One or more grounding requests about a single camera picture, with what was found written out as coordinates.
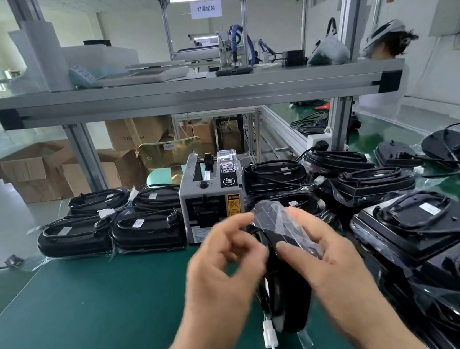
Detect person's left hand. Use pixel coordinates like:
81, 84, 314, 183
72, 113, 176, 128
173, 210, 281, 349

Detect person's right hand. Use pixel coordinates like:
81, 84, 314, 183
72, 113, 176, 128
270, 196, 393, 346

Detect group of bagged black lamps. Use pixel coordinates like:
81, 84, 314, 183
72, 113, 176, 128
240, 127, 460, 349

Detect unbagged black lamps with cables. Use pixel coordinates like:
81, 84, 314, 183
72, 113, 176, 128
371, 123, 460, 180

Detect bagged black lamp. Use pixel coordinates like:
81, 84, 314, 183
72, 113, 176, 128
61, 185, 135, 222

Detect person's right forearm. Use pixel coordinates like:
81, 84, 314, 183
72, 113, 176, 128
347, 303, 432, 349

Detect grey tape dispenser machine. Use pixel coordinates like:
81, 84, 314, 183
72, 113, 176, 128
174, 148, 251, 244

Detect green round stool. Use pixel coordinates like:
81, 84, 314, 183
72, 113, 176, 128
146, 165, 184, 187

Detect white power socket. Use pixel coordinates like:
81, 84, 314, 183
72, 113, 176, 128
309, 137, 333, 155

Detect grey metal shelf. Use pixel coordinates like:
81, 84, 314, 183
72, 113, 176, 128
0, 46, 408, 138

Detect black phone on shelf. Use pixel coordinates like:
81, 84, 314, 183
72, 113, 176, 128
215, 64, 255, 78

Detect black cup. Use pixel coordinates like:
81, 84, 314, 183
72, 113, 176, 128
282, 48, 309, 68

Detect white flat scale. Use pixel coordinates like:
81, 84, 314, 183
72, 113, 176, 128
99, 58, 191, 89

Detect grey barcode scanner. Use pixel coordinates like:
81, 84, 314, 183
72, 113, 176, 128
305, 29, 353, 68

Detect white handset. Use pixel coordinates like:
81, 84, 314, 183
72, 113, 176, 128
68, 65, 102, 91

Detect white box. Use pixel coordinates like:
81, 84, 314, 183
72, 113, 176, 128
62, 38, 141, 80

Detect black flat tray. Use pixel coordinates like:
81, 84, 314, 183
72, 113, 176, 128
82, 37, 112, 49

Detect white hanging sign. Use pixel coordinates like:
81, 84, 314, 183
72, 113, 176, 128
189, 0, 224, 21

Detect bundle of black cables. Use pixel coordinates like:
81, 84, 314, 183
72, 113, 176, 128
288, 110, 333, 136

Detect metal floor bracket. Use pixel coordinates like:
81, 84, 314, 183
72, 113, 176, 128
0, 253, 27, 270

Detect aluminium workstation frame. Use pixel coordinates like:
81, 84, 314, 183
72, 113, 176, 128
154, 0, 261, 76

